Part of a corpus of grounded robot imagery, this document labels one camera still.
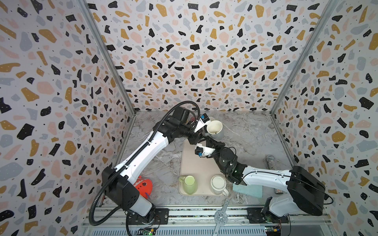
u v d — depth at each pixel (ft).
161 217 2.40
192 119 2.01
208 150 2.26
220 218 2.43
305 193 1.39
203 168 2.95
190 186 2.45
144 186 2.49
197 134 2.13
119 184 1.29
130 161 1.42
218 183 2.54
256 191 2.68
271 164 2.95
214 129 2.50
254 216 2.44
